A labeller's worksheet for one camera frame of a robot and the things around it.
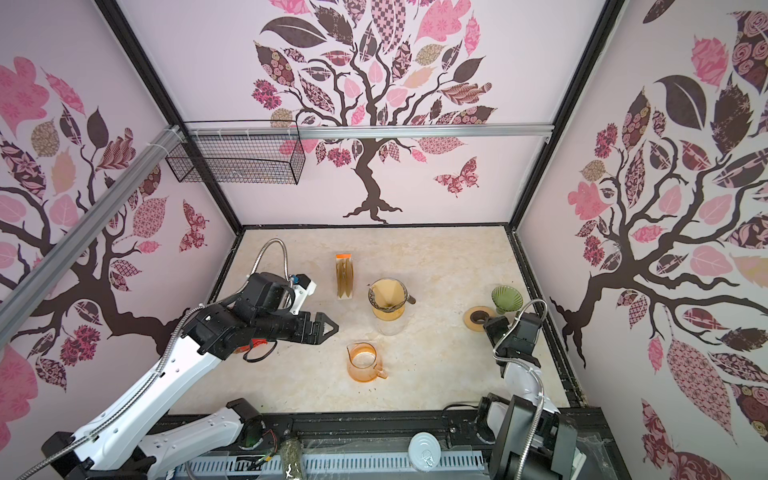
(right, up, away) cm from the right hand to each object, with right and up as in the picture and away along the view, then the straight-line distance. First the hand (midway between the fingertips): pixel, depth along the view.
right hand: (491, 316), depth 89 cm
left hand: (-47, 0, -20) cm, 51 cm away
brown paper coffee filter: (-31, +8, -6) cm, 33 cm away
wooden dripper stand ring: (-31, +1, -6) cm, 32 cm away
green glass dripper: (+7, +4, +6) cm, 11 cm away
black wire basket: (-80, +52, +6) cm, 96 cm away
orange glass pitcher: (-39, -13, -3) cm, 41 cm away
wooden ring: (-3, -1, +4) cm, 5 cm away
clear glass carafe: (-31, -4, +2) cm, 31 cm away
